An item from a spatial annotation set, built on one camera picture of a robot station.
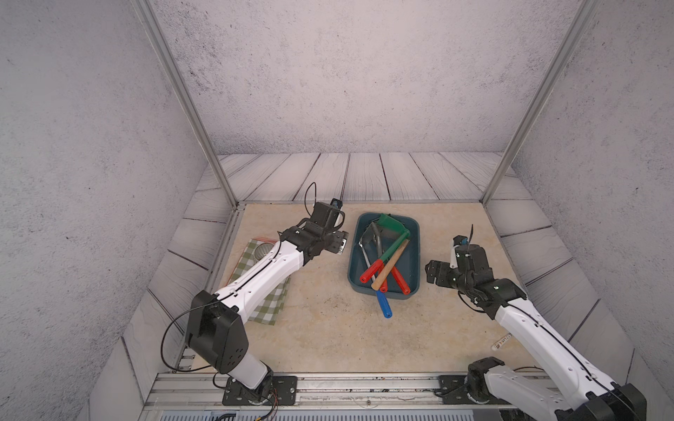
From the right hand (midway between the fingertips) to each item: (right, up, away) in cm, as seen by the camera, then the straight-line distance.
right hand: (441, 267), depth 81 cm
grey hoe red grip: (-11, -5, +6) cm, 14 cm away
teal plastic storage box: (-6, -2, +19) cm, 20 cm away
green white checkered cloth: (-54, -16, +7) cm, 57 cm away
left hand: (-31, +10, +3) cm, 33 cm away
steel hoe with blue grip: (-20, +9, +23) cm, 32 cm away
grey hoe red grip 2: (-17, +8, +21) cm, 28 cm away
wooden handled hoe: (-20, -4, -3) cm, 21 cm away
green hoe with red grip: (-11, +13, +24) cm, 29 cm away
